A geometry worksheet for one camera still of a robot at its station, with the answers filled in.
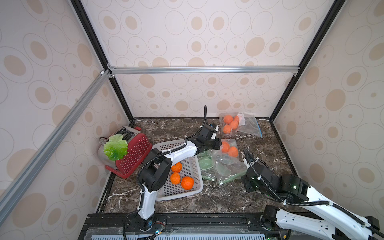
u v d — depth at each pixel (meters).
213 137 0.81
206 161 0.91
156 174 0.50
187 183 0.80
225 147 0.92
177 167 0.87
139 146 0.88
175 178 0.83
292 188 0.45
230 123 1.09
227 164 0.95
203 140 0.71
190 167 0.92
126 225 0.73
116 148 0.78
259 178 0.48
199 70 0.88
